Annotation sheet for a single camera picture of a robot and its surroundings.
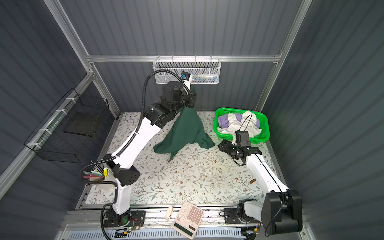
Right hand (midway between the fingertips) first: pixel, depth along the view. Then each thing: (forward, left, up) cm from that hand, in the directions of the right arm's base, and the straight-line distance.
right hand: (226, 148), depth 85 cm
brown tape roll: (-15, -15, -12) cm, 24 cm away
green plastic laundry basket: (+13, -1, -6) cm, 15 cm away
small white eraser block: (-31, +31, -10) cm, 45 cm away
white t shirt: (+24, -19, -6) cm, 31 cm away
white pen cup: (-14, +68, -1) cm, 70 cm away
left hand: (+12, +18, +32) cm, 38 cm away
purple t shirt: (+26, -2, -5) cm, 26 cm away
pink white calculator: (-34, +21, -10) cm, 41 cm away
